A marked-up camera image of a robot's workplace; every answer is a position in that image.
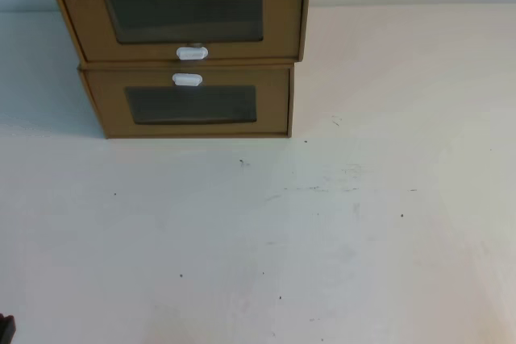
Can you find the white box handle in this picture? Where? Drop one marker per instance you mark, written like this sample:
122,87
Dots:
187,79
192,53

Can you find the brown cardboard shoebox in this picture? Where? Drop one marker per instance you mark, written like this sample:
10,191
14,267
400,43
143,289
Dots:
150,31
232,101

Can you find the black object at table edge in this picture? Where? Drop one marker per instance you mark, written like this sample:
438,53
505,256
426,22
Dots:
7,328

